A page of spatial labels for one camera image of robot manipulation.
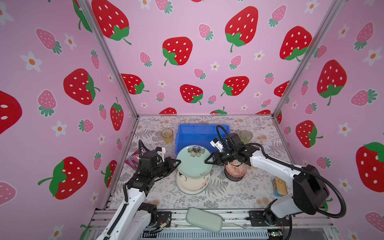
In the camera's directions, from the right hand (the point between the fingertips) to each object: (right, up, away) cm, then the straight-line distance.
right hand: (205, 162), depth 77 cm
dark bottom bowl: (+15, -9, +2) cm, 18 cm away
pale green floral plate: (-7, -1, -1) cm, 7 cm away
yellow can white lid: (+41, +5, +16) cm, 44 cm away
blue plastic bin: (-6, +14, +30) cm, 33 cm away
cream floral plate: (-7, -15, +6) cm, 18 cm away
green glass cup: (+30, +12, +27) cm, 43 cm away
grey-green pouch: (-1, -27, -6) cm, 27 cm away
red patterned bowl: (+18, -5, +6) cm, 20 cm away
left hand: (-13, +1, -2) cm, 13 cm away
